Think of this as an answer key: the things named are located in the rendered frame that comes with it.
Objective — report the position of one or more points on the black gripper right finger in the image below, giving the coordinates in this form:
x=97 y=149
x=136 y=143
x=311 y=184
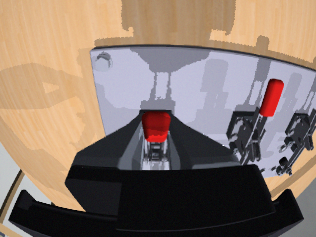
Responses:
x=194 y=149

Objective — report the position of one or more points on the black toggle clamp with red handle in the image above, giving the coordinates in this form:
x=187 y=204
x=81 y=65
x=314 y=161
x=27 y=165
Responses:
x=299 y=128
x=242 y=126

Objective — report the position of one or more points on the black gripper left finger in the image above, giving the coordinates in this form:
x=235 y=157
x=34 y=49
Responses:
x=116 y=149

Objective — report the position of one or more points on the grey fixture plate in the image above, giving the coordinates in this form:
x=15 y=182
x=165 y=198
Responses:
x=202 y=86

